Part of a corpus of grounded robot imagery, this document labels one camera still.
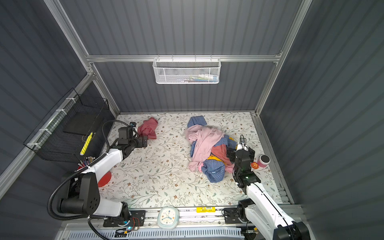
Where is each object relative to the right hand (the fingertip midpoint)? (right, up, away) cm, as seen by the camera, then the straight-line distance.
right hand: (243, 147), depth 82 cm
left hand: (-62, +5, +9) cm, 63 cm away
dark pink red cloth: (-59, +10, +20) cm, 63 cm away
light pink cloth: (-21, +6, +6) cm, 22 cm away
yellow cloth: (-16, -6, +3) cm, 18 cm away
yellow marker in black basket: (-79, +5, -11) cm, 80 cm away
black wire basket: (-90, +10, -8) cm, 91 cm away
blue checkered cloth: (-16, -12, -1) cm, 20 cm away
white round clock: (-40, -32, -11) cm, 52 cm away
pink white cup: (+14, -8, +5) cm, 17 cm away
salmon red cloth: (-12, -2, +2) cm, 13 cm away
